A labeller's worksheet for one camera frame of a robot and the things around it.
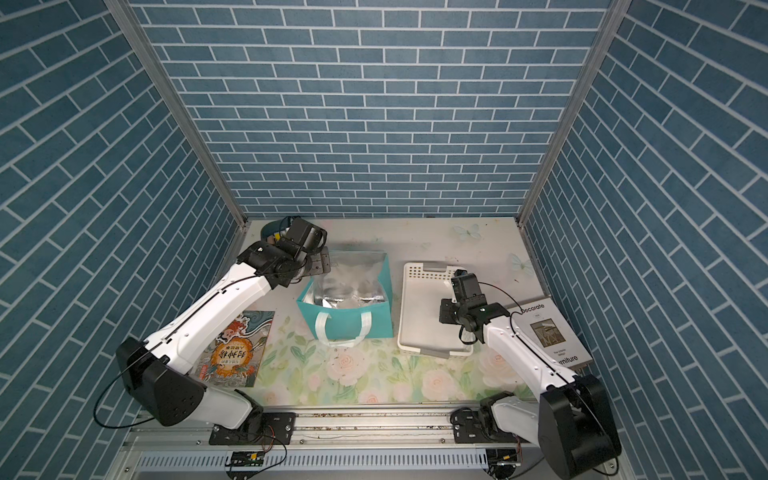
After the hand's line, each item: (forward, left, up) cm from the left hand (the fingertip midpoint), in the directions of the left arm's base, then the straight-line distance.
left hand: (320, 260), depth 79 cm
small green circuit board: (-41, +16, -26) cm, 51 cm away
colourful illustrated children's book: (-19, +25, -23) cm, 39 cm away
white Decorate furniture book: (-9, -65, -17) cm, 68 cm away
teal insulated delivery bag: (-1, -7, -20) cm, 21 cm away
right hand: (-6, -36, -14) cm, 39 cm away
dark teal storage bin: (+33, +26, -21) cm, 47 cm away
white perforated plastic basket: (-7, -29, -26) cm, 40 cm away
